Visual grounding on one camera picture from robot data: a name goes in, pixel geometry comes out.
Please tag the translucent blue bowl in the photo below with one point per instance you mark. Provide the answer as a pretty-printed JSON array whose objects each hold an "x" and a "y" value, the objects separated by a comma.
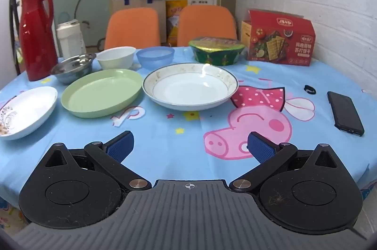
[{"x": 155, "y": 58}]

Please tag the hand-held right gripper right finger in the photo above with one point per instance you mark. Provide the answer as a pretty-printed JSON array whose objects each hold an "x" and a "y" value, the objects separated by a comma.
[{"x": 261, "y": 147}]

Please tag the white lidded cup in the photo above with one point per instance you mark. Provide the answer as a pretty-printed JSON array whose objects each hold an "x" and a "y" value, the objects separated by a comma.
[{"x": 70, "y": 39}]

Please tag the light green plate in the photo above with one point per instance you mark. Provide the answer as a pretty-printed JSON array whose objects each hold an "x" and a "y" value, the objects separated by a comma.
[{"x": 100, "y": 92}]

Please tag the white bowl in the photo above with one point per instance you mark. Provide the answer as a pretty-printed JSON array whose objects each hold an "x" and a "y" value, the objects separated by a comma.
[{"x": 115, "y": 59}]

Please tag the stainless steel bowl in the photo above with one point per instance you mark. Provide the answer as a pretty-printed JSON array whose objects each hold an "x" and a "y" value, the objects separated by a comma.
[{"x": 72, "y": 70}]

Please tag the yellow snack bag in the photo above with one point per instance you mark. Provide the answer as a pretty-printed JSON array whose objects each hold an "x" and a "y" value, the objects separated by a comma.
[{"x": 175, "y": 12}]

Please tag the white floral plate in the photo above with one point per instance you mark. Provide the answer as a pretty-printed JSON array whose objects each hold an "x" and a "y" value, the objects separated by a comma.
[{"x": 26, "y": 111}]

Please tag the red cracker box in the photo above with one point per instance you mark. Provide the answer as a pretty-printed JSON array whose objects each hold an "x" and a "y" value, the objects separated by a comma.
[{"x": 279, "y": 40}]

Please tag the white gold-rimmed plate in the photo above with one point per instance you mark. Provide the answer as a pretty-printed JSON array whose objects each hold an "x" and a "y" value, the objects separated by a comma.
[{"x": 190, "y": 89}]

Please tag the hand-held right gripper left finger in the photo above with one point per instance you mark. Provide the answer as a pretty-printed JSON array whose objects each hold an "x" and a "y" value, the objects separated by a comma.
[{"x": 120, "y": 146}]

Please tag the orange chair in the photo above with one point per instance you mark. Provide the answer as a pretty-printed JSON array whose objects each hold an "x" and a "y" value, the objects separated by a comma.
[
  {"x": 206, "y": 26},
  {"x": 132, "y": 29}
]

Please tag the red thermos jug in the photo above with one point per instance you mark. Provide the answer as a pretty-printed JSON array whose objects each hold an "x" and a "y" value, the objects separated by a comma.
[{"x": 36, "y": 40}]

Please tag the blue cartoon pig tablecloth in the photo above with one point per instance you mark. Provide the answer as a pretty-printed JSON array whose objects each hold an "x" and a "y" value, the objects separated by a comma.
[{"x": 176, "y": 123}]

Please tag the brown paper bag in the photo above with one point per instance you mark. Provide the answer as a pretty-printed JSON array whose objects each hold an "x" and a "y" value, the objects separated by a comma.
[{"x": 138, "y": 3}]

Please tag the black smartphone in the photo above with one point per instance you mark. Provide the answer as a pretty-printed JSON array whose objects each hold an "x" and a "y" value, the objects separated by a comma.
[{"x": 345, "y": 113}]

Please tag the green instant noodle bowl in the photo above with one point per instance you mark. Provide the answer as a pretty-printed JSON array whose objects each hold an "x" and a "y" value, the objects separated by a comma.
[{"x": 216, "y": 52}]

